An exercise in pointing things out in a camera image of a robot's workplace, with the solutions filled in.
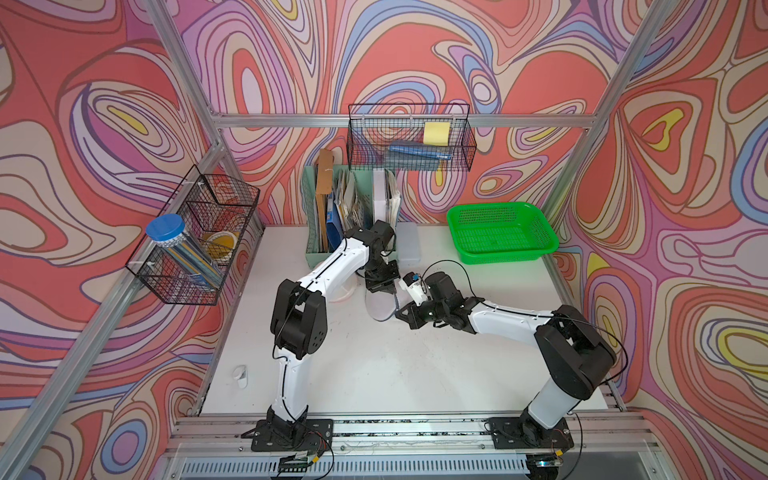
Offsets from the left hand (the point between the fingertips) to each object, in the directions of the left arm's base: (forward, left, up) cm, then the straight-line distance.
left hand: (400, 288), depth 88 cm
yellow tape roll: (-2, +44, +21) cm, 49 cm away
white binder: (+26, +7, +15) cm, 31 cm away
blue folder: (+17, +21, +8) cm, 28 cm away
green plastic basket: (+34, -42, -11) cm, 55 cm away
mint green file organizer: (+40, +12, +12) cm, 44 cm away
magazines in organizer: (+25, +16, +11) cm, 32 cm away
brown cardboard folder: (+20, +22, +22) cm, 37 cm away
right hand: (-7, 0, -6) cm, 10 cm away
